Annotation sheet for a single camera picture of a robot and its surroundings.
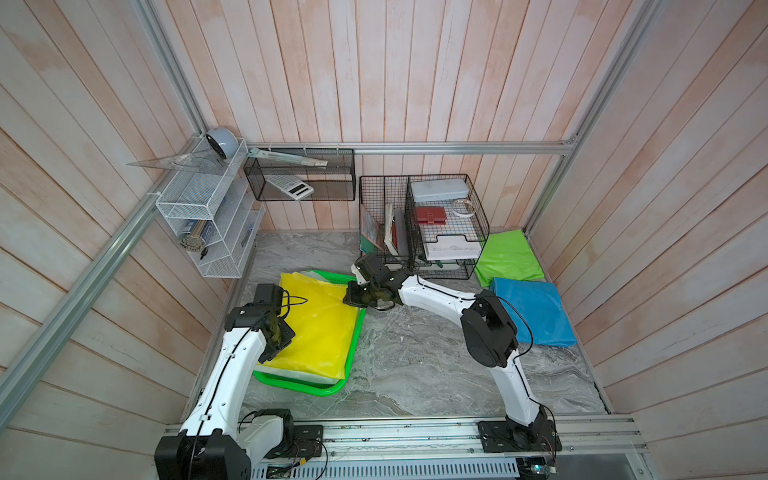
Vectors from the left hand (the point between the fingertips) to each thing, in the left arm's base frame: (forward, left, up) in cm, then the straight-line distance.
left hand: (281, 346), depth 79 cm
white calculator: (+50, +3, +16) cm, 52 cm away
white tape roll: (+46, -55, +9) cm, 72 cm away
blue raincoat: (+19, -80, -13) cm, 83 cm away
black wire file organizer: (+47, -29, +2) cm, 55 cm away
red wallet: (+40, -43, +11) cm, 60 cm away
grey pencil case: (+54, -48, +11) cm, 73 cm away
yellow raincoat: (+7, -11, -1) cm, 13 cm away
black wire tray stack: (+37, -48, +10) cm, 61 cm away
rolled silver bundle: (+21, +23, +18) cm, 36 cm away
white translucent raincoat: (-7, -4, -2) cm, 8 cm away
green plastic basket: (-10, -11, -2) cm, 15 cm away
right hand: (+16, -15, -3) cm, 22 cm away
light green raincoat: (+39, -74, -7) cm, 83 cm away
